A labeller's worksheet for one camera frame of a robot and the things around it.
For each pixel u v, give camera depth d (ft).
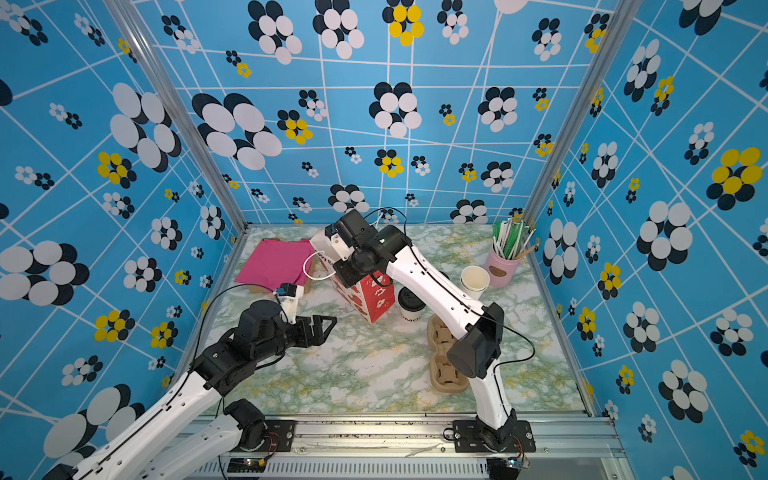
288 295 2.15
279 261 3.65
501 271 3.12
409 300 2.83
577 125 2.87
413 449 2.37
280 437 2.38
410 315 2.98
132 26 2.31
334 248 2.24
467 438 2.37
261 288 2.06
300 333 2.11
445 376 2.63
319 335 2.14
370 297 2.63
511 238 3.07
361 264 2.06
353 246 1.99
